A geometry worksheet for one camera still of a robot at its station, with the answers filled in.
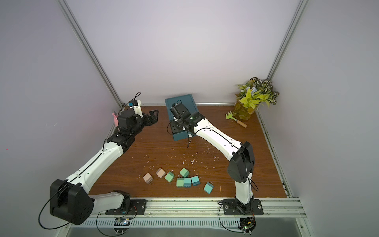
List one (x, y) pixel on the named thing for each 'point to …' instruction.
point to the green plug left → (170, 177)
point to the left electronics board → (121, 221)
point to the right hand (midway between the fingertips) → (175, 121)
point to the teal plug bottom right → (195, 180)
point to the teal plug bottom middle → (187, 182)
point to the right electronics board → (247, 224)
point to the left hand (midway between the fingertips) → (153, 110)
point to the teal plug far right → (208, 187)
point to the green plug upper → (184, 172)
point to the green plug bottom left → (180, 182)
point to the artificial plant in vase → (250, 96)
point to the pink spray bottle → (116, 119)
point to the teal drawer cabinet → (189, 101)
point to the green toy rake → (230, 115)
